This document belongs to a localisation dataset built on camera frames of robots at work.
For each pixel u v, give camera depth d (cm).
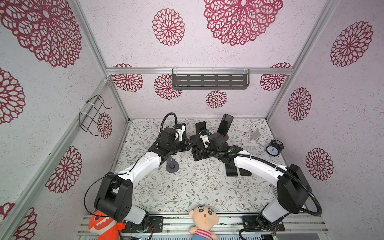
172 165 90
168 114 67
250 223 76
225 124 102
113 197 43
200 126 93
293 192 44
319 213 39
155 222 74
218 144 64
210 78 94
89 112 76
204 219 67
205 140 74
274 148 95
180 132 76
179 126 77
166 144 65
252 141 100
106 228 66
